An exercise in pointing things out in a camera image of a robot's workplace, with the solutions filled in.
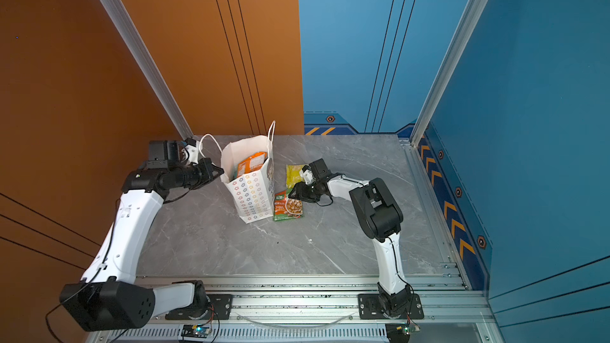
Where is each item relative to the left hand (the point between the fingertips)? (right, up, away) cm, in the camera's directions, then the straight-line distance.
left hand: (224, 167), depth 76 cm
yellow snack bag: (+20, -4, +28) cm, 35 cm away
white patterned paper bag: (+9, -8, +4) cm, 13 cm away
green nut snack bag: (+18, -17, +20) cm, 32 cm away
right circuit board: (+55, -49, -6) cm, 74 cm away
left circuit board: (-7, -49, -5) cm, 50 cm away
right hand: (+20, -13, +21) cm, 32 cm away
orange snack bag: (+6, +1, +11) cm, 13 cm away
